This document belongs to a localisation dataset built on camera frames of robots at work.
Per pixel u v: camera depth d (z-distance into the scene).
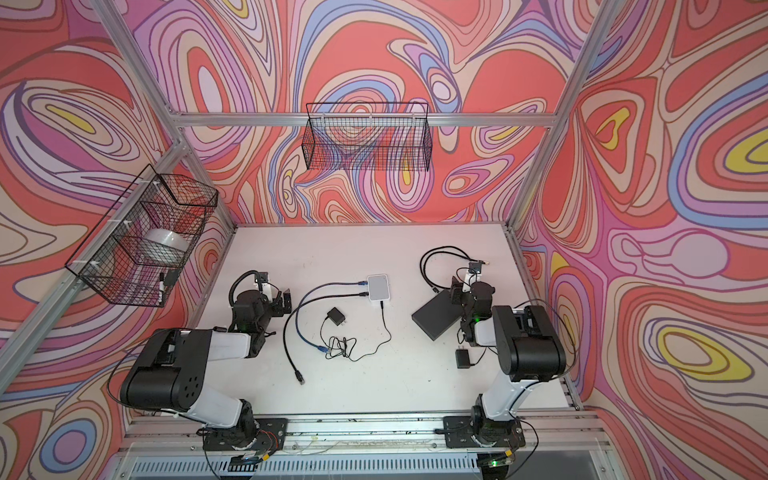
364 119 0.87
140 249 0.70
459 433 0.73
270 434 0.73
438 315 0.95
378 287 0.98
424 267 1.07
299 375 0.83
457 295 0.87
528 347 0.48
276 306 0.84
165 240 0.73
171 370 0.46
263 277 0.82
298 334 0.91
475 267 0.82
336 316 0.93
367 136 1.00
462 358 0.86
